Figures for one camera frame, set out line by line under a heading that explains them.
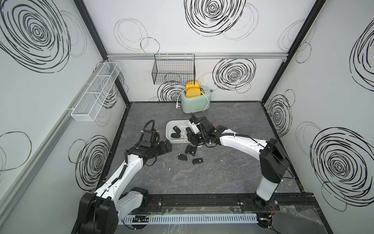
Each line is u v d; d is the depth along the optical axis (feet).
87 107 2.36
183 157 2.93
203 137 2.19
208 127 2.19
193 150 3.02
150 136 2.09
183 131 3.33
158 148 2.41
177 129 3.35
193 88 3.25
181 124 3.46
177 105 3.67
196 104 3.51
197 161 2.84
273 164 1.51
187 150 2.99
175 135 3.23
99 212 1.53
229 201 2.46
